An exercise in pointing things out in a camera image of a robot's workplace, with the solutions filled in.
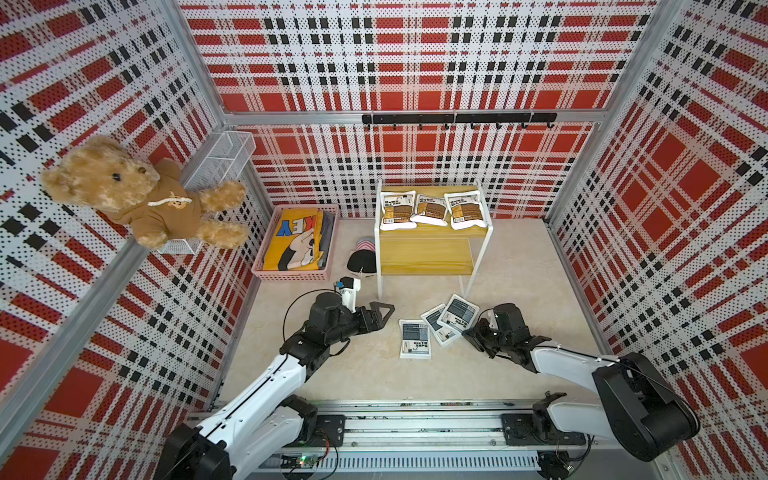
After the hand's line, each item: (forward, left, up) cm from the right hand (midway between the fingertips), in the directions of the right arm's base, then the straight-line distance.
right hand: (465, 331), depth 89 cm
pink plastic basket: (+35, +70, +5) cm, 78 cm away
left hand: (0, +23, +13) cm, 26 cm away
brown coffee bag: (+18, +19, +33) cm, 43 cm away
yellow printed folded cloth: (+31, +57, +6) cm, 65 cm away
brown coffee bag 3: (+19, +2, +33) cm, 38 cm away
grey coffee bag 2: (-1, +6, -1) cm, 6 cm away
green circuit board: (-32, +45, 0) cm, 55 cm away
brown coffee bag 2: (+17, +11, +34) cm, 40 cm away
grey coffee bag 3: (+6, +1, -1) cm, 6 cm away
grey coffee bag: (-2, +15, -1) cm, 15 cm away
